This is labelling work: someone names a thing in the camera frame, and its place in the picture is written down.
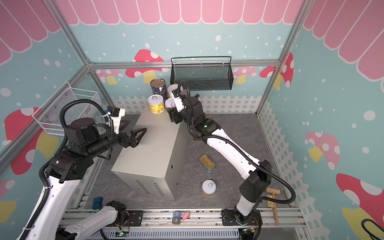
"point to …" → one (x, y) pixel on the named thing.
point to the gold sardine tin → (206, 163)
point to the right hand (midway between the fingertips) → (173, 104)
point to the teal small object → (97, 203)
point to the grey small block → (176, 221)
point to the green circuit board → (122, 233)
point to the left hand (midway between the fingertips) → (137, 129)
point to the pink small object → (186, 215)
